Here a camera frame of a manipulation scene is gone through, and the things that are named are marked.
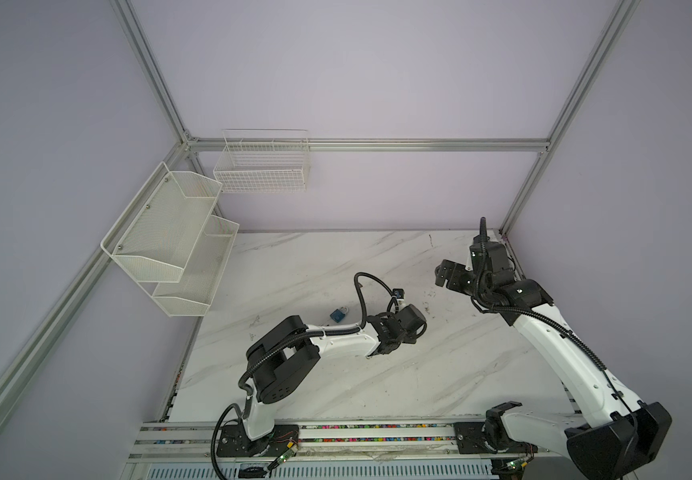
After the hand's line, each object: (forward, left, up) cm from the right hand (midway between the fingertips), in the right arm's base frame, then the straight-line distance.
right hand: (447, 271), depth 78 cm
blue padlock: (0, +31, -22) cm, 38 cm away
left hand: (-7, +9, -18) cm, 22 cm away
